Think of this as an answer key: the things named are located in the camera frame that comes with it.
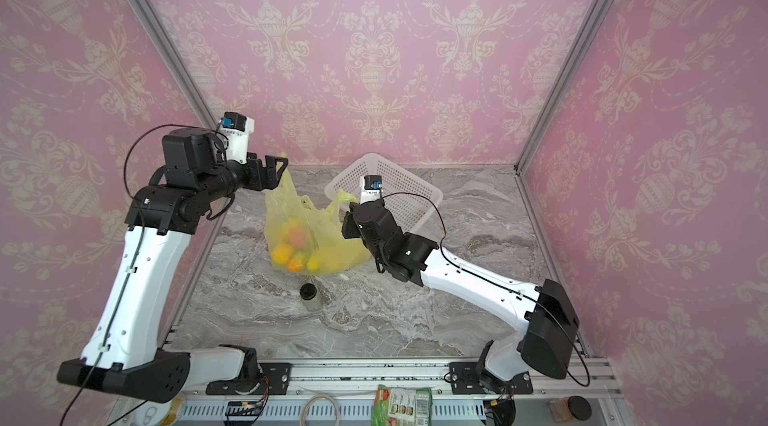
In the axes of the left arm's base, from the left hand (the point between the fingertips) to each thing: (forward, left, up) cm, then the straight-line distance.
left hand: (271, 158), depth 65 cm
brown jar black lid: (-41, -65, -31) cm, 83 cm away
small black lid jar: (-18, -6, -33) cm, 38 cm away
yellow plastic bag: (-4, -2, -27) cm, 27 cm away
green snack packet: (-41, -30, -39) cm, 64 cm away
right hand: (-3, -16, -12) cm, 20 cm away
